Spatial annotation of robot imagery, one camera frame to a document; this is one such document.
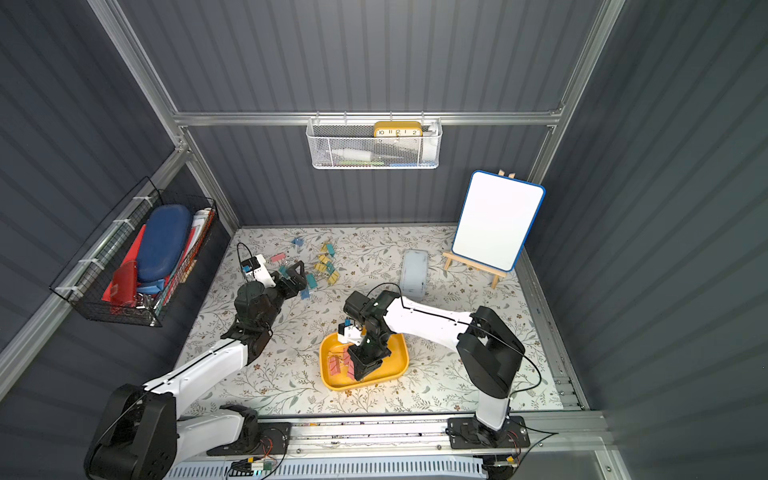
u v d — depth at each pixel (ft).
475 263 3.26
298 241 3.73
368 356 2.28
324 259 3.53
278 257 3.60
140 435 1.32
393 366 2.71
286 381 2.72
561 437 2.43
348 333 2.47
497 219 2.83
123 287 2.11
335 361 2.77
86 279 2.03
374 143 2.92
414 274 3.45
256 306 2.10
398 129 2.85
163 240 2.41
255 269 2.33
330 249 3.68
